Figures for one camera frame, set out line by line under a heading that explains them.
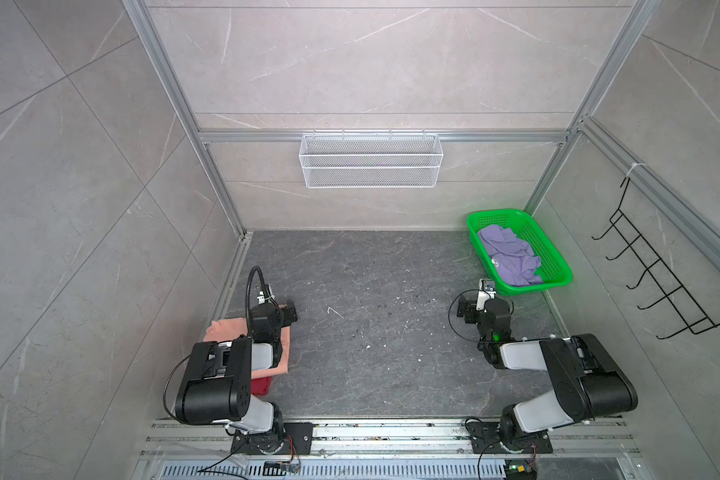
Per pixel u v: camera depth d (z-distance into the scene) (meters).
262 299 0.80
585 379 0.46
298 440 0.73
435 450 0.73
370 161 1.01
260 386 0.80
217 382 0.45
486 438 0.73
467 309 0.84
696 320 0.58
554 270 1.01
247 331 0.67
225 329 0.90
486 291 0.80
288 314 0.88
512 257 1.10
